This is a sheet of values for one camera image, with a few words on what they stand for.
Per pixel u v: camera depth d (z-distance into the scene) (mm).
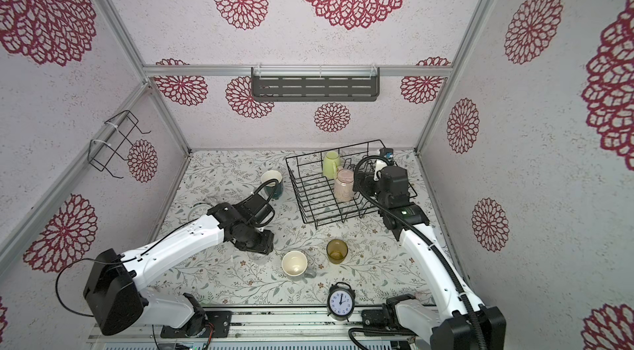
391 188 574
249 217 615
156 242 468
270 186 957
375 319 745
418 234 493
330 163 1008
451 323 394
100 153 724
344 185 920
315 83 960
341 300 761
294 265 839
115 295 393
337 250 866
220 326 733
